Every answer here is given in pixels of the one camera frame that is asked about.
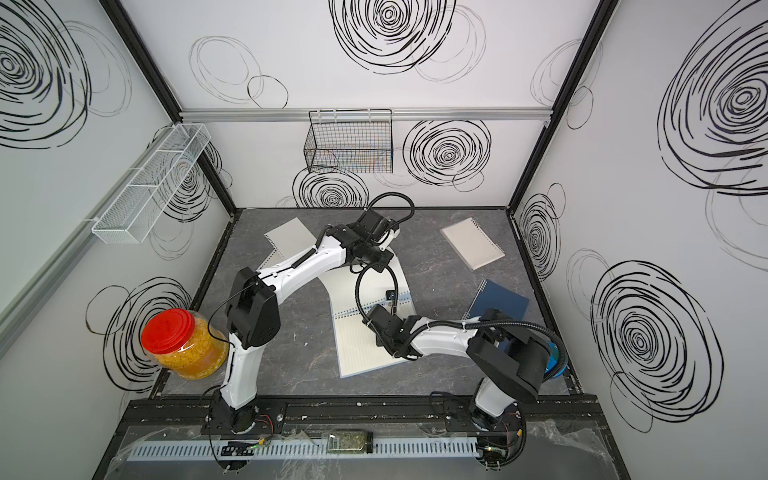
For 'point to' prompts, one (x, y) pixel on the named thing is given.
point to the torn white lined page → (291, 238)
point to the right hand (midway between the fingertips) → (385, 332)
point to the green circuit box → (350, 442)
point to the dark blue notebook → (493, 296)
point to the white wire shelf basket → (139, 204)
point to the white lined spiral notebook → (476, 246)
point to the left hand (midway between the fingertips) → (387, 259)
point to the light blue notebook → (352, 292)
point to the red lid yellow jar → (185, 343)
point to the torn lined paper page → (275, 257)
